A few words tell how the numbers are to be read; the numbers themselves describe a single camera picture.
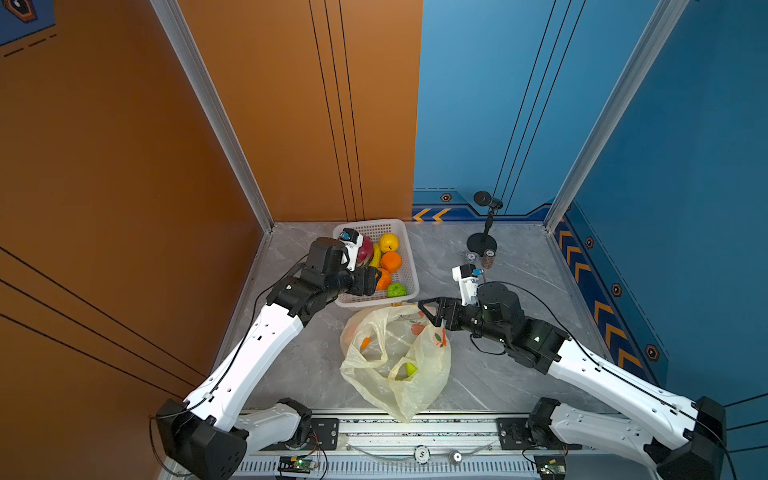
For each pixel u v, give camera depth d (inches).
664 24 27.8
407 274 38.0
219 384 16.0
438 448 28.9
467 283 25.4
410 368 31.0
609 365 18.4
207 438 14.3
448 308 24.1
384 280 38.9
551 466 28.0
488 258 40.3
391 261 40.1
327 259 21.5
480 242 44.1
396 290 37.0
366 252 40.4
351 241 25.3
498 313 20.7
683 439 15.3
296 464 27.9
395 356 34.2
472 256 41.3
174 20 27.5
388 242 41.5
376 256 41.5
